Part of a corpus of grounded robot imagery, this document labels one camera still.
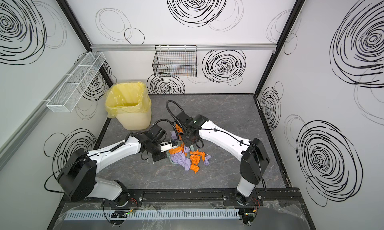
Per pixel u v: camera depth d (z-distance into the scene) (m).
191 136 0.56
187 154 0.89
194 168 0.83
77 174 0.42
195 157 0.86
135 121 0.91
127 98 0.99
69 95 0.73
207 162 0.85
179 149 0.85
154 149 0.71
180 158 0.83
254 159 0.43
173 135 0.92
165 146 0.75
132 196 0.74
